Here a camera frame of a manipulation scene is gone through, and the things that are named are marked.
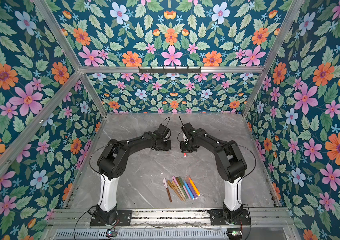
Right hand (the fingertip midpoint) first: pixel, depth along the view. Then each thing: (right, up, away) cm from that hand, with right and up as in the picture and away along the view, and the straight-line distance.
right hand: (183, 149), depth 95 cm
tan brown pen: (-4, -21, -13) cm, 25 cm away
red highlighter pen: (+1, -3, -3) cm, 4 cm away
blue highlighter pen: (+3, -21, -13) cm, 25 cm away
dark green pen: (-1, -18, -11) cm, 22 cm away
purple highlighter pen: (+4, -20, -13) cm, 24 cm away
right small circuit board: (+24, -37, -25) cm, 50 cm away
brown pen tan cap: (-5, -20, -13) cm, 25 cm away
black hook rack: (-9, +50, -2) cm, 51 cm away
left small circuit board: (-35, -37, -25) cm, 57 cm away
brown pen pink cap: (-10, -18, -11) cm, 24 cm away
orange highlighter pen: (+6, -19, -12) cm, 24 cm away
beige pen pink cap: (-3, -20, -13) cm, 24 cm away
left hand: (-8, +3, +2) cm, 8 cm away
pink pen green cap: (+1, -20, -13) cm, 24 cm away
